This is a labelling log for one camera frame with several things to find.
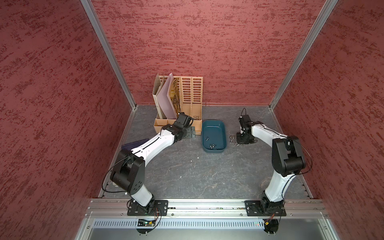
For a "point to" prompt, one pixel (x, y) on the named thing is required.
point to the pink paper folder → (164, 100)
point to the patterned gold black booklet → (174, 94)
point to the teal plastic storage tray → (214, 136)
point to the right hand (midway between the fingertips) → (242, 143)
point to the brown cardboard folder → (158, 83)
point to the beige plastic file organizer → (191, 91)
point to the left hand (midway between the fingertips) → (185, 134)
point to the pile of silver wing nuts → (211, 146)
